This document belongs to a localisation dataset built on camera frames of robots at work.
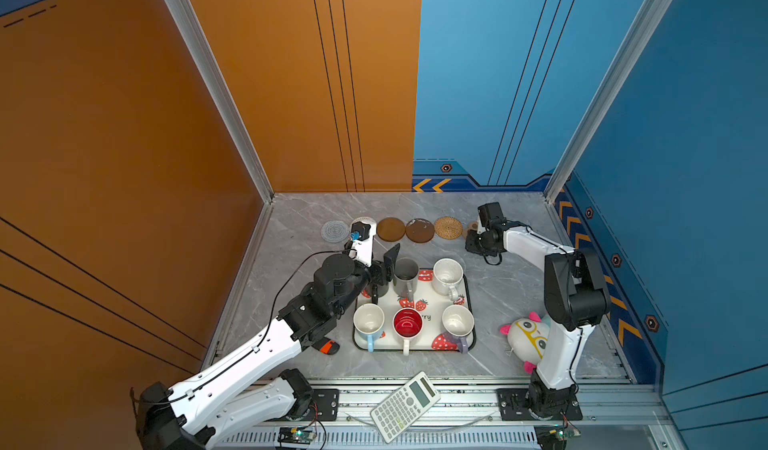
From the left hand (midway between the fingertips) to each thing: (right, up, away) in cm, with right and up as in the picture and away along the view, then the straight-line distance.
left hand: (387, 239), depth 69 cm
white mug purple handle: (+20, -24, +16) cm, 35 cm away
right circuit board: (+40, -47, +2) cm, 62 cm away
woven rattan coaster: (+22, +2, +40) cm, 45 cm away
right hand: (+27, -4, +31) cm, 41 cm away
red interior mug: (+5, -25, +16) cm, 30 cm away
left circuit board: (-22, -47, +2) cm, 52 cm away
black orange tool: (-17, -30, +12) cm, 36 cm away
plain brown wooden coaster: (+1, +1, +40) cm, 40 cm away
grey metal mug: (+6, -12, +24) cm, 28 cm away
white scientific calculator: (+4, -41, +4) cm, 41 cm away
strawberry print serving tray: (+13, -22, +22) cm, 33 cm away
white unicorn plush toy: (+36, -27, +8) cm, 46 cm away
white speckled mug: (+19, -13, +25) cm, 34 cm away
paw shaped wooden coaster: (+29, +2, +42) cm, 51 cm away
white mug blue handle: (-6, -23, +14) cm, 28 cm away
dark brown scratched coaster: (+11, +1, +40) cm, 42 cm away
